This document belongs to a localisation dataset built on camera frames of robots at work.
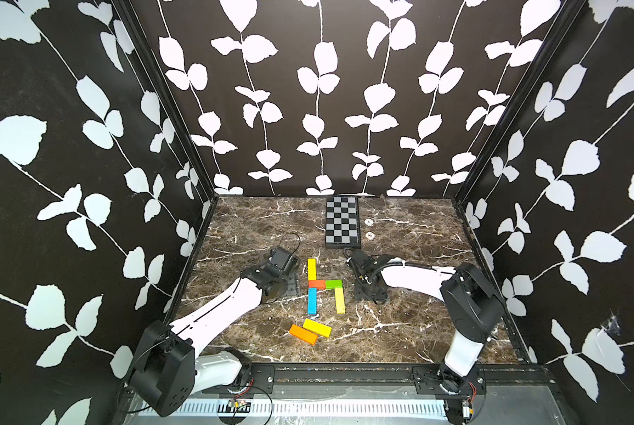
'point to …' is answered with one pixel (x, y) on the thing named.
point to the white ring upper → (368, 221)
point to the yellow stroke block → (312, 269)
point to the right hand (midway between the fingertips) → (360, 293)
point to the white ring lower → (370, 235)
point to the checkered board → (342, 223)
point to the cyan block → (312, 301)
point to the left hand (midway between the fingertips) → (290, 282)
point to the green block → (331, 284)
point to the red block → (320, 284)
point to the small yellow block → (340, 303)
